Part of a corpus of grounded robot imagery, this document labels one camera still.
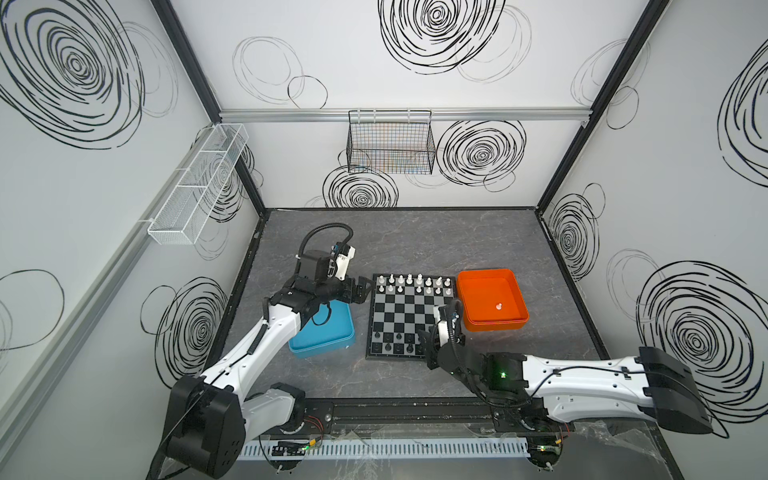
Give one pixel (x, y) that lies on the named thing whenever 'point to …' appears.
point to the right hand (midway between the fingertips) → (416, 339)
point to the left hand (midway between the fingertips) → (362, 279)
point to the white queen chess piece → (419, 280)
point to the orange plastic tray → (492, 300)
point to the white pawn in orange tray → (499, 306)
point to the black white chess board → (401, 306)
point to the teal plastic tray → (329, 331)
